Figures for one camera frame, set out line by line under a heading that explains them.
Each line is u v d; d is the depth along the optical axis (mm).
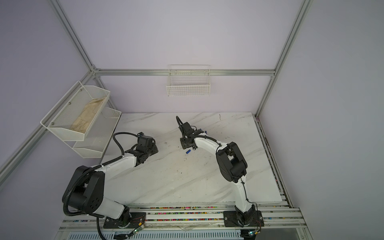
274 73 931
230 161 546
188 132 761
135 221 725
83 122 764
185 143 708
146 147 717
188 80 957
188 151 985
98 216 532
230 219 733
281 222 749
